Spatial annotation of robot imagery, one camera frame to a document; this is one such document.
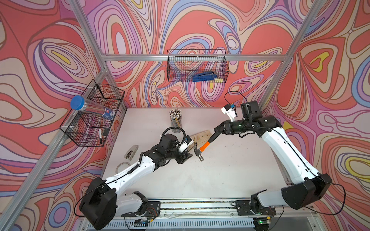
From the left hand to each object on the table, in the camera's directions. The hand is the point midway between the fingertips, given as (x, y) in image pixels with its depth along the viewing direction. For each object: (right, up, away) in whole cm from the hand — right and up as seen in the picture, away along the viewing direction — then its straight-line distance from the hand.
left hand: (190, 152), depth 80 cm
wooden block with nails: (+8, +5, +17) cm, 19 cm away
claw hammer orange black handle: (+5, +1, -4) cm, 6 cm away
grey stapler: (-38, -3, +12) cm, 40 cm away
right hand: (+13, +11, -9) cm, 19 cm away
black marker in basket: (-46, +10, -7) cm, 48 cm away
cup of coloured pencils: (-9, +21, +11) cm, 26 cm away
